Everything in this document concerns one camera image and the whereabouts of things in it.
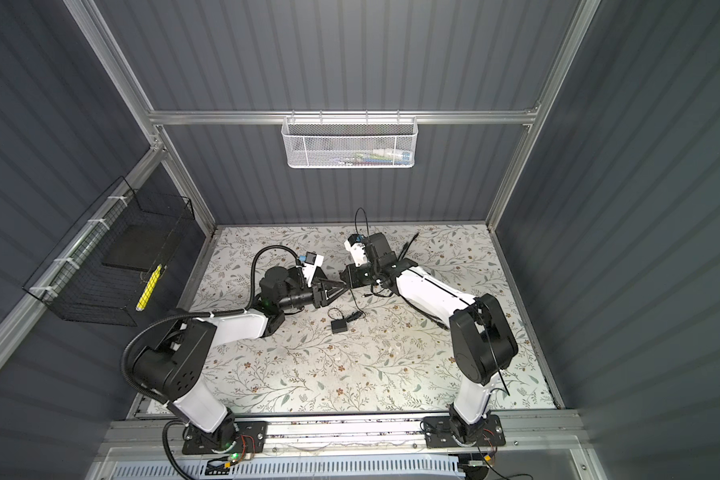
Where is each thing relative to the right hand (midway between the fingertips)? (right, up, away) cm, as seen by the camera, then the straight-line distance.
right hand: (345, 277), depth 87 cm
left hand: (+1, -2, -4) cm, 5 cm away
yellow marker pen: (-45, -1, -18) cm, 48 cm away
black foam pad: (-51, +9, -14) cm, 53 cm away
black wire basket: (-58, +3, -15) cm, 60 cm away
